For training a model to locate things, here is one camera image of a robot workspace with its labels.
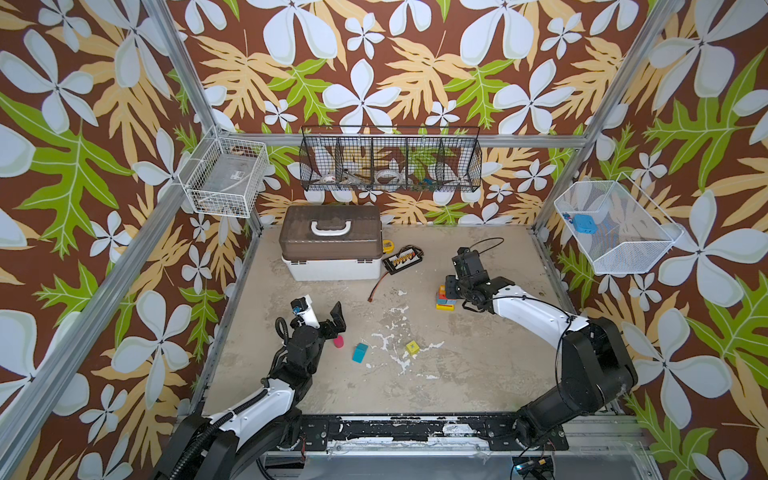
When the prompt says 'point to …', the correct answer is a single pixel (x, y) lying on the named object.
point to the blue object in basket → (584, 223)
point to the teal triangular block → (358, 352)
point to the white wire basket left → (225, 177)
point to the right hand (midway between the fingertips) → (449, 282)
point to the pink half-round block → (339, 341)
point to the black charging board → (406, 256)
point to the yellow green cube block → (413, 347)
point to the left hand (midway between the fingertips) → (324, 303)
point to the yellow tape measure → (388, 246)
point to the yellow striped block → (445, 307)
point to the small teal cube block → (442, 301)
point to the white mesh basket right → (620, 229)
